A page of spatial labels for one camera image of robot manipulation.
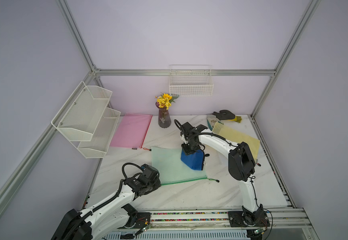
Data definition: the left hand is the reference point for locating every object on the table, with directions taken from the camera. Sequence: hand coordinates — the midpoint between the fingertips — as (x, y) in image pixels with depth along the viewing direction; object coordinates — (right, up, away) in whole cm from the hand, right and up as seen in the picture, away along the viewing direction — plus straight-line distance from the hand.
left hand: (157, 185), depth 84 cm
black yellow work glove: (+51, +44, +37) cm, 77 cm away
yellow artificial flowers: (+3, +51, +11) cm, 52 cm away
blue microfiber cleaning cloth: (+22, +12, +9) cm, 27 cm away
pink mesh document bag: (-24, +31, +28) cm, 48 cm away
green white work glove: (+38, +40, +31) cm, 63 cm away
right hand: (+18, +16, +8) cm, 25 cm away
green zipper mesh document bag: (+8, +7, +7) cm, 13 cm away
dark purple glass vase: (+1, +40, +23) cm, 46 cm away
